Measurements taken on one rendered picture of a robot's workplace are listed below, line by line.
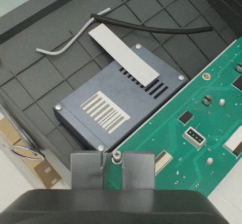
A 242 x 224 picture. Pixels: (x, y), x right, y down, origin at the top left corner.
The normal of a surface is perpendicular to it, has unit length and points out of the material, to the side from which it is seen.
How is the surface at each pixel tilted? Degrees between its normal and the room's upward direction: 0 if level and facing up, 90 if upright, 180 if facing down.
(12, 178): 90
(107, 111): 90
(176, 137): 90
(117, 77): 90
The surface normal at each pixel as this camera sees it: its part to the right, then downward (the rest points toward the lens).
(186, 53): 0.27, -0.25
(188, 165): -0.01, -0.54
